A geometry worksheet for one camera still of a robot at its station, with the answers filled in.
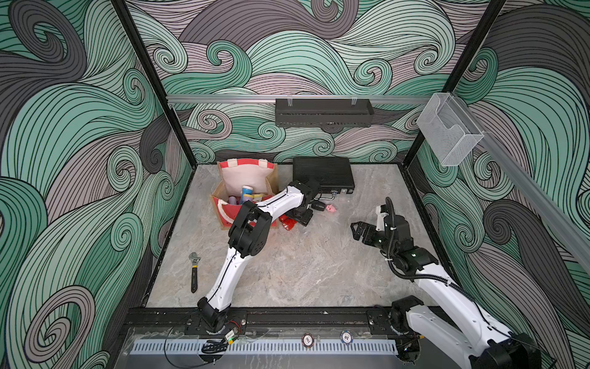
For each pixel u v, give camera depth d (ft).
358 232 2.39
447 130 2.61
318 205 3.30
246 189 3.20
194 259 2.86
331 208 3.29
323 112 3.16
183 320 2.40
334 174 3.72
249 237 1.92
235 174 3.12
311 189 2.49
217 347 2.34
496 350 1.25
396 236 1.97
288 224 3.08
